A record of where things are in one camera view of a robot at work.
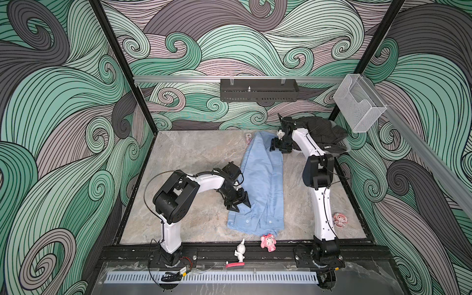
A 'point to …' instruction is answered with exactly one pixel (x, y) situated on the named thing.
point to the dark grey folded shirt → (325, 136)
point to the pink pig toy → (268, 241)
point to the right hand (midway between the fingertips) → (277, 149)
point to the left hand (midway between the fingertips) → (246, 206)
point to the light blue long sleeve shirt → (262, 180)
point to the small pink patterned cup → (248, 138)
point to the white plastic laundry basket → (345, 141)
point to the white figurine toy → (241, 249)
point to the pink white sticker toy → (340, 220)
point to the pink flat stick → (234, 264)
